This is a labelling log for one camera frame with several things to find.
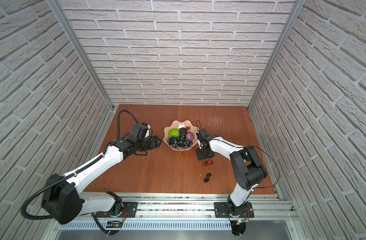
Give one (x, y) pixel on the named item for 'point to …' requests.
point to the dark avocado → (183, 132)
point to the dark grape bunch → (177, 142)
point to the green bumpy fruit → (174, 132)
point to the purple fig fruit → (190, 136)
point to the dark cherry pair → (208, 176)
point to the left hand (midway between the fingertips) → (158, 139)
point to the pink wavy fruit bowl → (178, 125)
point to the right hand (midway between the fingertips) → (202, 155)
